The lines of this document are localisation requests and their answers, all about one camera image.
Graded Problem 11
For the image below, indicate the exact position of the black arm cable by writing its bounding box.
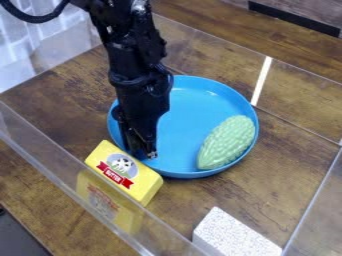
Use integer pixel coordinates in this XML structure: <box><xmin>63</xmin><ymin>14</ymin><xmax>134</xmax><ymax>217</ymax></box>
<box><xmin>0</xmin><ymin>0</ymin><xmax>73</xmax><ymax>24</ymax></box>

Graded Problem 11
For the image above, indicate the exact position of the yellow butter block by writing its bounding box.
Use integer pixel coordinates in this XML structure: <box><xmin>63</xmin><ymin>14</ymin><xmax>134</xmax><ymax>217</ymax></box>
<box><xmin>86</xmin><ymin>140</ymin><xmax>164</xmax><ymax>206</ymax></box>

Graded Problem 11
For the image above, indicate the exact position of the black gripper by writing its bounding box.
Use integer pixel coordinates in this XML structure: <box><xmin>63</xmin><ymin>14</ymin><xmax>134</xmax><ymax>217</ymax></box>
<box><xmin>109</xmin><ymin>68</ymin><xmax>174</xmax><ymax>159</ymax></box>

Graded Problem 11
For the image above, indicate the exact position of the white speckled foam block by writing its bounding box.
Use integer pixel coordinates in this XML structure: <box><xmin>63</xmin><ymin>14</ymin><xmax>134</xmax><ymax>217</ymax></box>
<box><xmin>193</xmin><ymin>207</ymin><xmax>282</xmax><ymax>256</ymax></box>

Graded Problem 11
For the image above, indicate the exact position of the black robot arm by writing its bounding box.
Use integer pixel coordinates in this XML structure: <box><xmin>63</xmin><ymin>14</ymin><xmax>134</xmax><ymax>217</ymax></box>
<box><xmin>71</xmin><ymin>0</ymin><xmax>174</xmax><ymax>159</ymax></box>

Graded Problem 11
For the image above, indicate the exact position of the blue round tray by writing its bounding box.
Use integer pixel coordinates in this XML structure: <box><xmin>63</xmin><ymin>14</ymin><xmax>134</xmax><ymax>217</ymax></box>
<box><xmin>107</xmin><ymin>75</ymin><xmax>260</xmax><ymax>179</ymax></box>

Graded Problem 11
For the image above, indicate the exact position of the green bitter melon toy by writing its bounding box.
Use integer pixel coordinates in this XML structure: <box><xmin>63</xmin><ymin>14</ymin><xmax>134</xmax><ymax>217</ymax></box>
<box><xmin>197</xmin><ymin>115</ymin><xmax>257</xmax><ymax>170</ymax></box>

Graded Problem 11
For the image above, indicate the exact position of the clear acrylic enclosure wall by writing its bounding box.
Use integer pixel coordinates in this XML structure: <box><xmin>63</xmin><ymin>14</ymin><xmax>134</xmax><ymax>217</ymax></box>
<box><xmin>0</xmin><ymin>0</ymin><xmax>342</xmax><ymax>256</ymax></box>

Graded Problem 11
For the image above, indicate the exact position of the dark baseboard strip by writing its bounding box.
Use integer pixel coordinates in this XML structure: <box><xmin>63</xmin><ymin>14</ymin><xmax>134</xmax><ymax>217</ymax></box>
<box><xmin>248</xmin><ymin>0</ymin><xmax>342</xmax><ymax>38</ymax></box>

